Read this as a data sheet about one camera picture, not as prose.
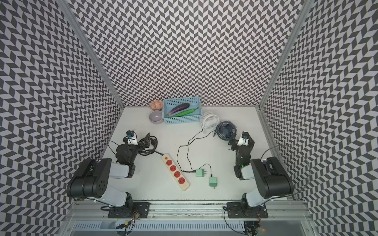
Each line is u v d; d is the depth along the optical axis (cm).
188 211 74
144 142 83
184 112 108
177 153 89
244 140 75
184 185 79
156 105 119
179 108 111
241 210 72
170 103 119
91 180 44
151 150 92
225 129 94
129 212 67
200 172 84
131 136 75
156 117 106
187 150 94
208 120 95
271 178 45
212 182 82
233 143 81
